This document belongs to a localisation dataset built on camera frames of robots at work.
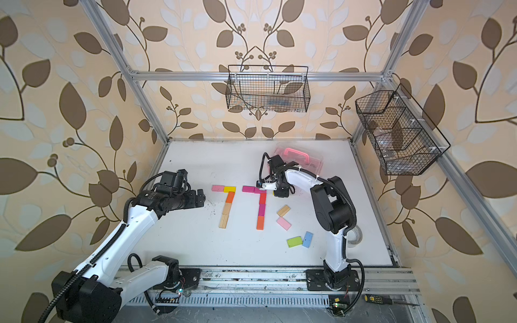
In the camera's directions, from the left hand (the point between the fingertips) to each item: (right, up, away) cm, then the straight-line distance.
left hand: (191, 196), depth 80 cm
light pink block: (+38, -13, +9) cm, 41 cm away
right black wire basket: (+82, +22, -7) cm, 85 cm away
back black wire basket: (+32, +50, +16) cm, 61 cm away
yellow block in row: (+11, +1, +17) cm, 20 cm away
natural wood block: (+12, -8, +13) cm, 19 cm away
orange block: (+13, -3, +16) cm, 21 cm away
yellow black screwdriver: (+71, -33, -12) cm, 79 cm away
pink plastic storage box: (+49, +16, +13) cm, 53 cm away
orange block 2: (+28, -13, +8) cm, 32 cm away
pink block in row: (+6, +1, +19) cm, 20 cm away
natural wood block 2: (+11, -12, +8) cm, 19 cm away
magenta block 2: (+26, -1, +17) cm, 31 cm away
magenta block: (+23, 0, +19) cm, 30 cm away
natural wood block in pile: (+38, -9, +11) cm, 41 cm away
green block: (+42, -19, +3) cm, 46 cm away
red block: (+29, -4, +14) cm, 32 cm away
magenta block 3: (+28, -8, +11) cm, 31 cm away
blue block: (+48, -18, +3) cm, 51 cm away
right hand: (+38, +1, +18) cm, 42 cm away
